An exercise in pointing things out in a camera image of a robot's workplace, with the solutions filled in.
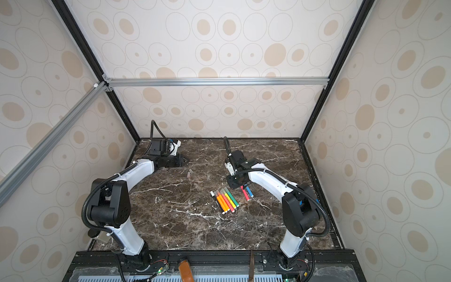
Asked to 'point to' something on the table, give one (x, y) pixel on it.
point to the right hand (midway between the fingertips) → (239, 182)
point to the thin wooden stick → (251, 268)
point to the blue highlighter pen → (249, 190)
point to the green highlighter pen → (236, 203)
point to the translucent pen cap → (190, 171)
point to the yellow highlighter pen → (231, 201)
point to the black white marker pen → (212, 194)
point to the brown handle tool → (186, 274)
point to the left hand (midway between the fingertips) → (192, 157)
